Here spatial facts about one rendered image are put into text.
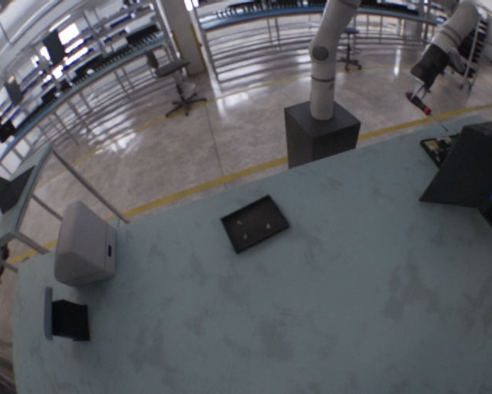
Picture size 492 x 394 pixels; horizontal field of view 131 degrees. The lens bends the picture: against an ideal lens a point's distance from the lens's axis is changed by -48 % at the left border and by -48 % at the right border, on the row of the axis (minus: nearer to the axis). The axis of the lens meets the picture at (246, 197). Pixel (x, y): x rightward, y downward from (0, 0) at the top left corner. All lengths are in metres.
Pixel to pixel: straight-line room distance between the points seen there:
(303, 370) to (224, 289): 0.19
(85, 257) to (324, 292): 0.44
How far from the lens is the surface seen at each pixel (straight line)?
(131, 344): 0.47
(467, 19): 0.73
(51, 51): 4.08
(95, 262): 0.47
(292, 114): 0.93
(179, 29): 4.13
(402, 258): 0.44
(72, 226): 0.46
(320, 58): 0.76
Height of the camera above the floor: 1.37
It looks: 54 degrees down
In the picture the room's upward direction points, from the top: 18 degrees counter-clockwise
